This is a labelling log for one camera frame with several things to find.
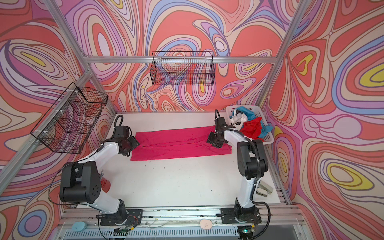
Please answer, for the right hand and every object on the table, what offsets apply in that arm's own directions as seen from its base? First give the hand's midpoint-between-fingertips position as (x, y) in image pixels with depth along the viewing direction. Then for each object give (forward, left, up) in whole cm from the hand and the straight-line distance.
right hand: (210, 145), depth 97 cm
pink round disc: (-44, +7, -1) cm, 44 cm away
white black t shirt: (+18, -21, +4) cm, 28 cm away
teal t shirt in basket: (+22, -32, +4) cm, 39 cm away
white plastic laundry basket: (+2, -37, +4) cm, 38 cm away
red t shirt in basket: (+8, -28, +5) cm, 30 cm away
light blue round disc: (-43, +67, 0) cm, 80 cm away
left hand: (0, +48, +5) cm, 48 cm away
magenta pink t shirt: (+4, +24, -4) cm, 24 cm away
